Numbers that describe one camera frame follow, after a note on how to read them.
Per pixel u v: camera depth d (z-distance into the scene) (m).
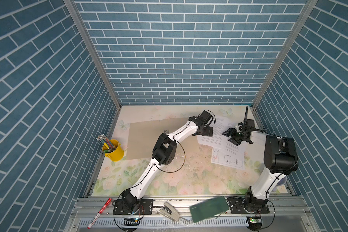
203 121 0.78
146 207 0.74
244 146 0.96
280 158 0.51
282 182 0.77
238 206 0.73
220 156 0.93
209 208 0.73
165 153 0.63
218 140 1.00
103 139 0.82
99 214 0.71
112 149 0.83
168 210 0.71
